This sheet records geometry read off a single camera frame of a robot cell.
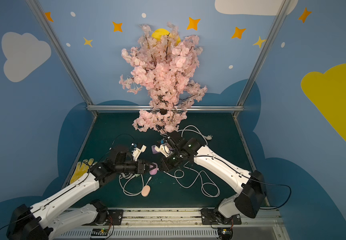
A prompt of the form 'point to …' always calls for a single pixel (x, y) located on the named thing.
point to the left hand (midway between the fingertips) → (155, 165)
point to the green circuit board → (99, 232)
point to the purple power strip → (153, 150)
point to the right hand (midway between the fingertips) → (162, 167)
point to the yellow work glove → (82, 169)
